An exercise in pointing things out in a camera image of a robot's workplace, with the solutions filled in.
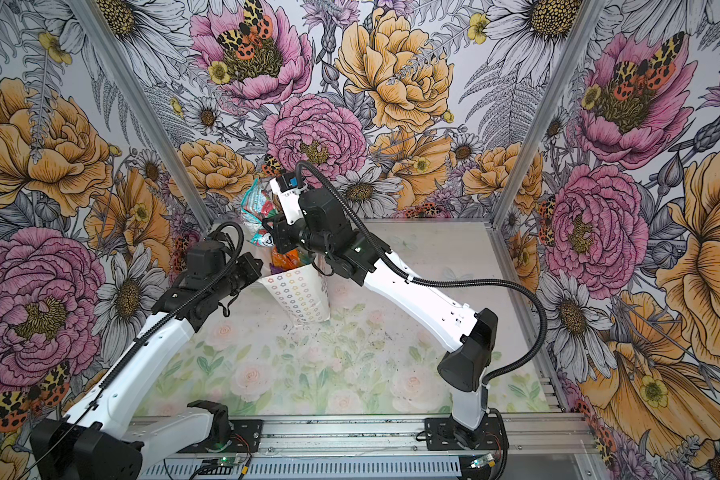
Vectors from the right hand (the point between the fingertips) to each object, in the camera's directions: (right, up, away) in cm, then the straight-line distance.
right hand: (268, 230), depth 65 cm
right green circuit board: (+49, -54, +7) cm, 73 cm away
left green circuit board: (-13, -54, +7) cm, 56 cm away
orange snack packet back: (-2, -7, +20) cm, 21 cm away
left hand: (-6, -10, +14) cm, 18 cm away
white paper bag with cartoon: (+4, -16, +15) cm, 22 cm away
